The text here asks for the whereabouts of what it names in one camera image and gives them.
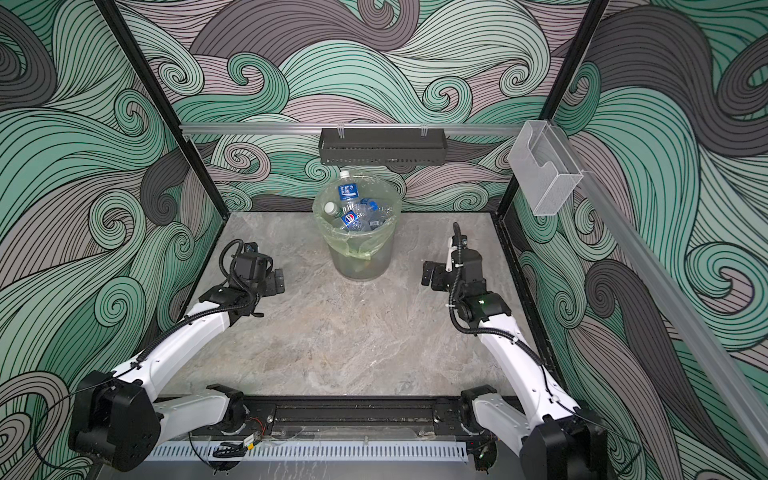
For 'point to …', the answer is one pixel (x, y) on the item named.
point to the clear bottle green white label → (331, 208)
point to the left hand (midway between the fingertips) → (264, 274)
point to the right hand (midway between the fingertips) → (441, 266)
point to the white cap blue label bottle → (348, 189)
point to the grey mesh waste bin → (356, 268)
